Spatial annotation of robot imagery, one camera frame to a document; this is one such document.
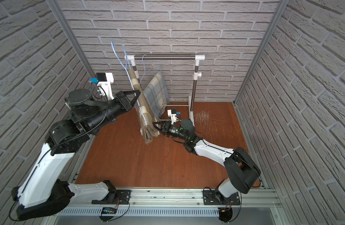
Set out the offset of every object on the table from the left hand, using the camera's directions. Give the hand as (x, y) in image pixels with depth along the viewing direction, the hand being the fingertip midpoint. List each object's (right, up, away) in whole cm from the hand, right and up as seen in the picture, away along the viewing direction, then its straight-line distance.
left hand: (139, 86), depth 48 cm
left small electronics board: (-24, -61, +24) cm, 70 cm away
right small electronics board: (+38, -62, +22) cm, 76 cm away
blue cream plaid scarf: (-1, +5, +47) cm, 47 cm away
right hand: (-1, -17, +19) cm, 26 cm away
